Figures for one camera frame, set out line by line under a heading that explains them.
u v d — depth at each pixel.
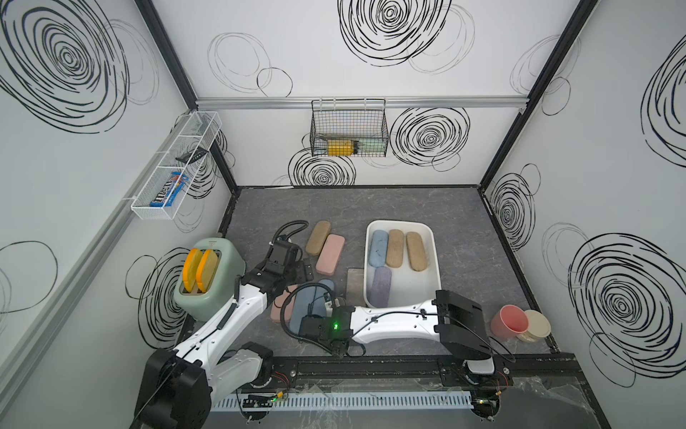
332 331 0.55
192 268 0.71
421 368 0.76
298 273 0.76
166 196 0.70
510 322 0.79
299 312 0.82
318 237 1.01
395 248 0.96
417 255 0.94
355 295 0.86
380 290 0.87
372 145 0.87
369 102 0.91
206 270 0.72
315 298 0.85
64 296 0.50
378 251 0.96
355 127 0.98
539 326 0.76
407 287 0.91
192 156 0.76
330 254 0.96
